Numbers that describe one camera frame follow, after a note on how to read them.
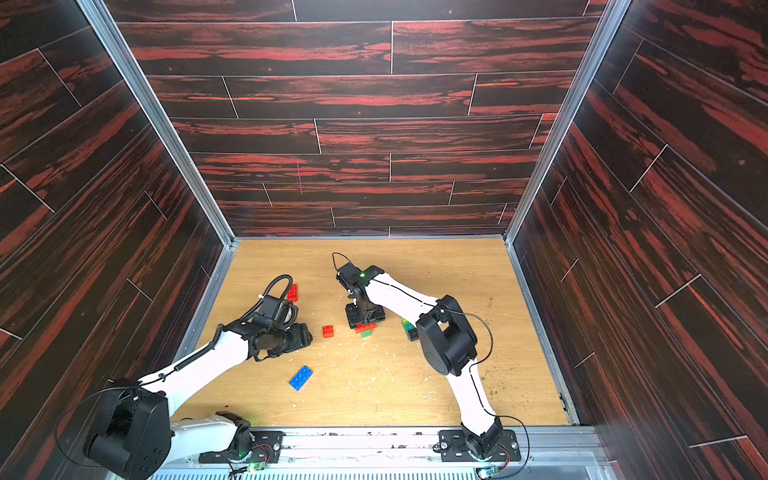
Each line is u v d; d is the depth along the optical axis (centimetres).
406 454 73
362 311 78
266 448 73
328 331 93
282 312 70
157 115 83
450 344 53
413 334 91
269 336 64
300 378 84
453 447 73
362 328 90
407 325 93
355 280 74
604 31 69
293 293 105
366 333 93
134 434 42
